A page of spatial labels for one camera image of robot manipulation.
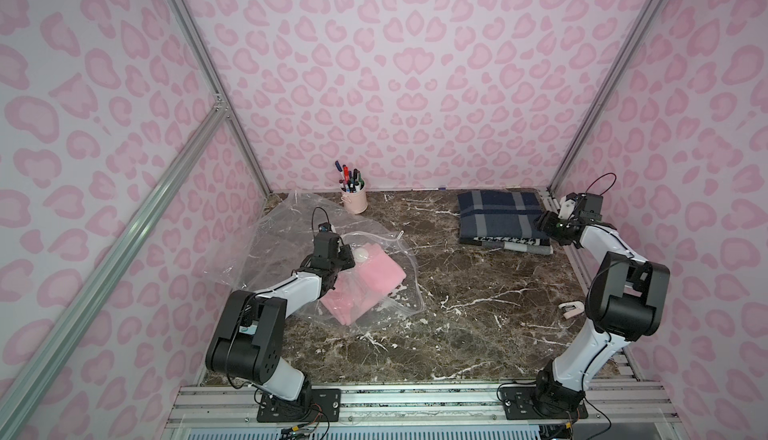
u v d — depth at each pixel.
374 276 0.94
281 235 1.08
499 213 1.03
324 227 0.84
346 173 1.05
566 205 0.88
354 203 1.11
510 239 0.99
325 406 0.73
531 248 1.00
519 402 0.73
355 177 1.07
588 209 0.75
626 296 0.50
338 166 1.07
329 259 0.73
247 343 0.45
